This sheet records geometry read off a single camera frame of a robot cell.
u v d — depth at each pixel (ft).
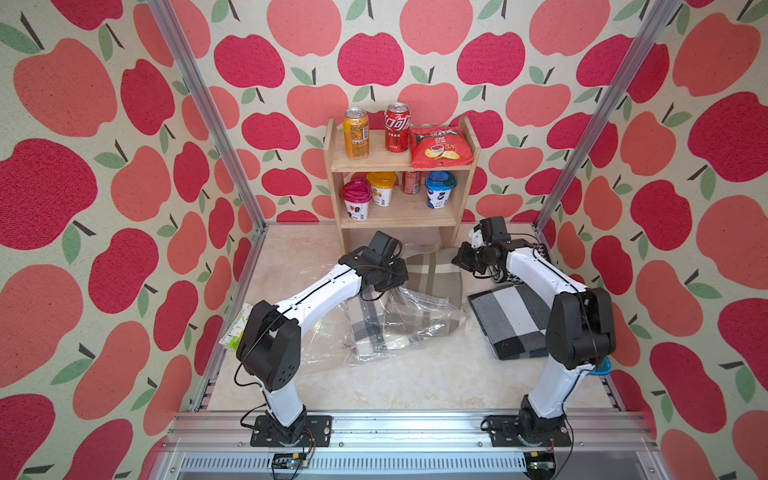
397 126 2.40
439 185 2.98
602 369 2.51
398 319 2.77
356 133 2.36
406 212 3.17
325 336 2.78
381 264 2.18
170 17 2.31
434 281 3.04
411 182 3.19
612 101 2.77
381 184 2.99
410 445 5.95
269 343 1.52
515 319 2.87
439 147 2.46
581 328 1.61
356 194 2.83
